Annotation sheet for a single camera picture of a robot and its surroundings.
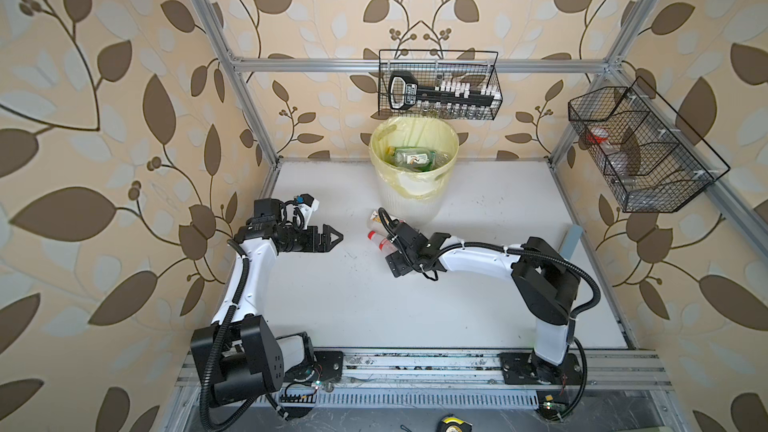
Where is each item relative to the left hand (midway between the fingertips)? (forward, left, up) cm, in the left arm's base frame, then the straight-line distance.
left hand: (327, 234), depth 81 cm
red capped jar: (+23, -73, +18) cm, 79 cm away
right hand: (0, -21, -13) cm, 24 cm away
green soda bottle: (+24, -20, +7) cm, 32 cm away
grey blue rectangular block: (+9, -76, -14) cm, 77 cm away
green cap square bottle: (+25, -26, +6) cm, 36 cm away
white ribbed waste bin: (+11, -24, +2) cm, 26 cm away
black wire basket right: (+14, -82, +19) cm, 85 cm away
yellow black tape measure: (-39, -33, -13) cm, 53 cm away
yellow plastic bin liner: (+37, -25, +6) cm, 45 cm away
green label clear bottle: (+25, -32, +6) cm, 41 cm away
